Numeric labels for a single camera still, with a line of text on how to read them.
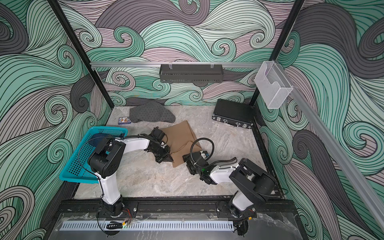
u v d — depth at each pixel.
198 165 0.66
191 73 0.94
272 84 0.78
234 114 1.20
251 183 0.44
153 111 1.11
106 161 0.50
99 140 0.95
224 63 0.95
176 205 0.76
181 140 0.95
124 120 1.10
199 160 0.67
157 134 0.80
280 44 0.84
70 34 0.80
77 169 0.83
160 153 0.82
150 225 0.70
